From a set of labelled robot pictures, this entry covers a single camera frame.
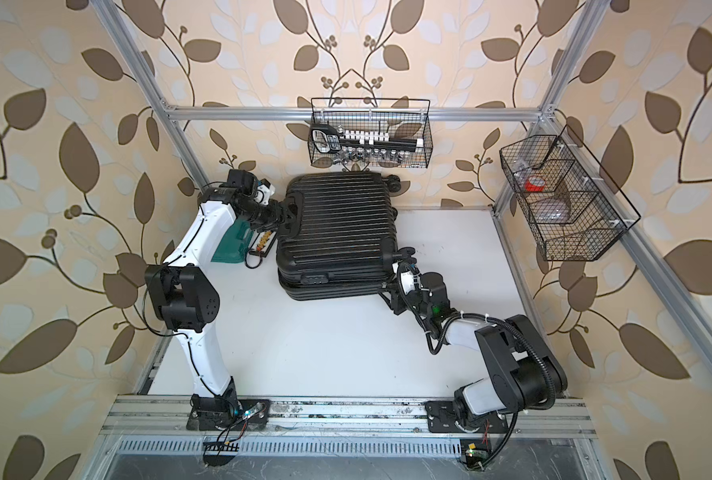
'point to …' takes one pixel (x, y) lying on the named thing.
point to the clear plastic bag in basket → (551, 210)
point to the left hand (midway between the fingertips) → (281, 215)
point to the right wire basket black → (572, 206)
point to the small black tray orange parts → (262, 243)
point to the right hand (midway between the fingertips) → (383, 288)
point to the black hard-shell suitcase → (340, 225)
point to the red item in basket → (535, 184)
